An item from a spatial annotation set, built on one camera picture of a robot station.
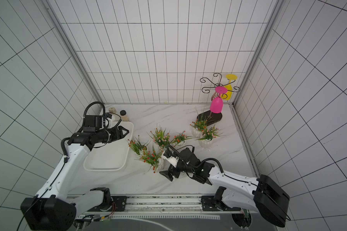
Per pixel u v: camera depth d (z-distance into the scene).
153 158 0.76
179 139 0.86
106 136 0.65
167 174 0.65
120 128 0.70
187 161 0.58
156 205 0.74
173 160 0.67
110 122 0.69
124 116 1.01
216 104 0.90
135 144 0.79
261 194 0.41
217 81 0.91
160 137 0.83
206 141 0.90
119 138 0.68
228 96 0.80
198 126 0.90
